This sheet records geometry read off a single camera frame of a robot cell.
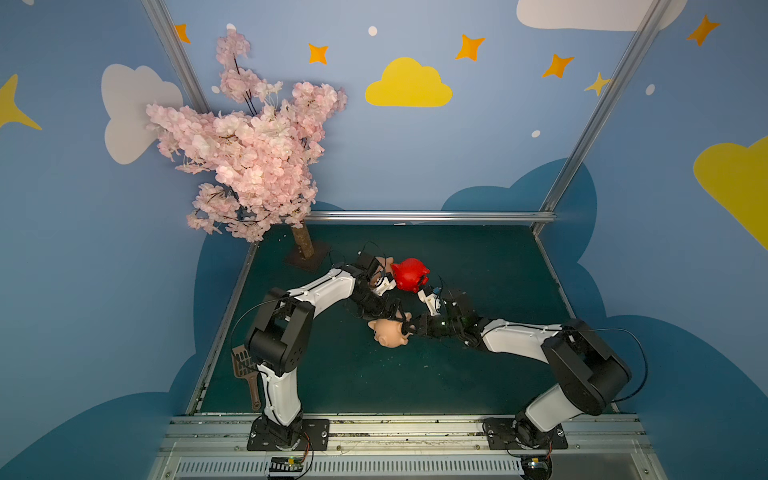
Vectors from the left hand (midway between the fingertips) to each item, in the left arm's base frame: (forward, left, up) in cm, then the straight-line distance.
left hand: (394, 316), depth 89 cm
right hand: (-3, -4, +1) cm, 5 cm away
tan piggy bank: (+19, +3, +1) cm, 19 cm away
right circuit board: (-36, -36, -9) cm, 52 cm away
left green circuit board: (-37, +26, -9) cm, 46 cm away
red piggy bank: (+15, -5, 0) cm, 16 cm away
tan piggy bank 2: (-7, +1, +2) cm, 7 cm away
